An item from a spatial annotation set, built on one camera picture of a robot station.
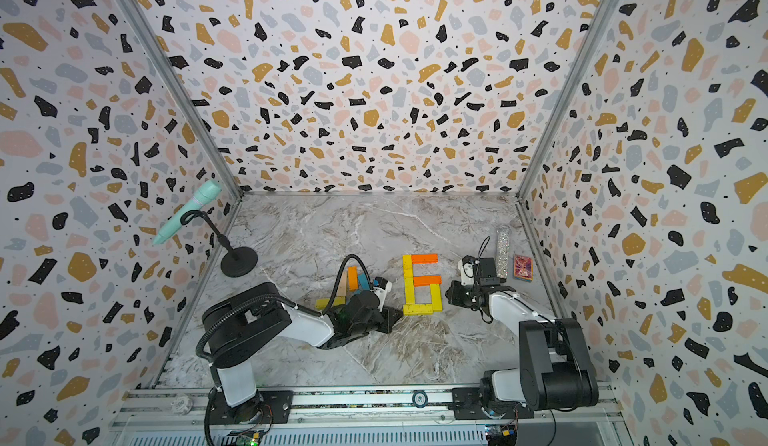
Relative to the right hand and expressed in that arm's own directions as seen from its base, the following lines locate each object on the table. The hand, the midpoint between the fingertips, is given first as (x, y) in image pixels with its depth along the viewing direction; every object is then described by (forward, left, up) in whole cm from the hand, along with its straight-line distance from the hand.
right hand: (454, 292), depth 92 cm
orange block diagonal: (+4, +9, -1) cm, 10 cm away
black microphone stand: (+9, +71, +1) cm, 72 cm away
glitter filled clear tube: (+17, -18, -1) cm, 24 cm away
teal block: (-3, +26, +11) cm, 29 cm away
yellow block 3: (-1, +6, -2) cm, 6 cm away
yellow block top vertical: (-5, +11, -1) cm, 12 cm away
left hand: (-8, +13, 0) cm, 15 cm away
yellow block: (+9, +15, -1) cm, 17 cm away
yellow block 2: (+1, +14, -2) cm, 14 cm away
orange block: (+14, +9, -2) cm, 17 cm away
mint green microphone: (+10, +66, +32) cm, 74 cm away
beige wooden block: (+1, +35, -1) cm, 35 cm away
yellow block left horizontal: (-14, +33, +21) cm, 42 cm away
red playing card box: (+10, -24, -2) cm, 26 cm away
